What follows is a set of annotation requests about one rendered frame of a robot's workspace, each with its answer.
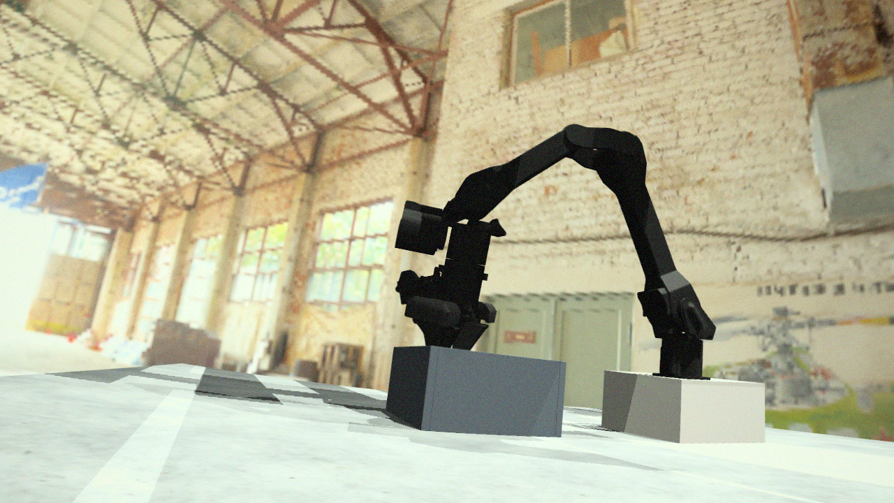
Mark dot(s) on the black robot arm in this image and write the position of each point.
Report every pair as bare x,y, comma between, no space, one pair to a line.
668,300

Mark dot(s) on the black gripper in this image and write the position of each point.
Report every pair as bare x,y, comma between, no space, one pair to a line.
454,318

